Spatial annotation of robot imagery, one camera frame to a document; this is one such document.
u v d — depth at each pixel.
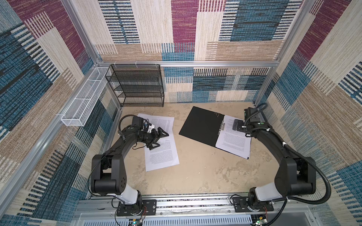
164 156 0.92
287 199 0.49
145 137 0.75
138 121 0.73
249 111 0.69
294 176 0.43
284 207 0.71
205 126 1.05
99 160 0.45
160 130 0.79
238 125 0.81
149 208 0.73
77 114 0.70
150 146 0.82
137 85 1.11
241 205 0.73
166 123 1.08
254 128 0.62
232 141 0.98
